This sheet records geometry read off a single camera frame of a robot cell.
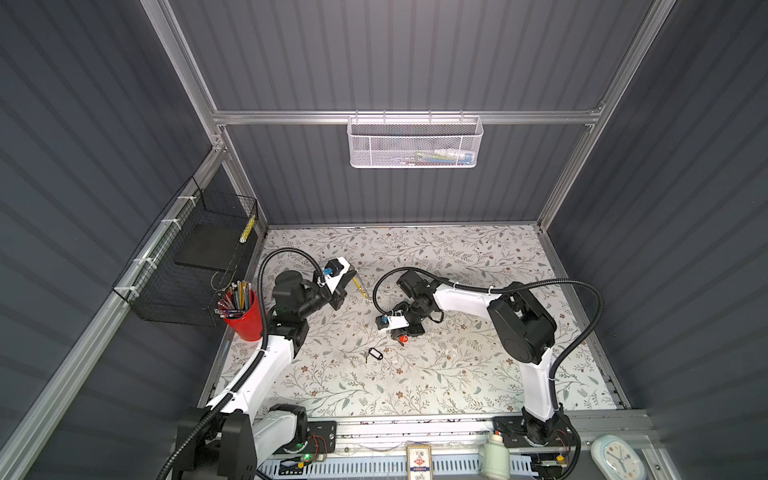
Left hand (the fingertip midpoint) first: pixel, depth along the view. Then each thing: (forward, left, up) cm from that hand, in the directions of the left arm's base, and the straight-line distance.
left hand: (352, 270), depth 78 cm
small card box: (-41, -15, -22) cm, 49 cm away
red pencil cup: (-1, +34, -13) cm, 37 cm away
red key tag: (-9, -14, -23) cm, 29 cm away
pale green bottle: (-42, -31, -16) cm, 54 cm away
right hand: (-6, -12, -24) cm, 28 cm away
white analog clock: (-43, -60, -20) cm, 76 cm away
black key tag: (-14, -5, -23) cm, 27 cm away
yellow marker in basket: (+12, +29, +4) cm, 31 cm away
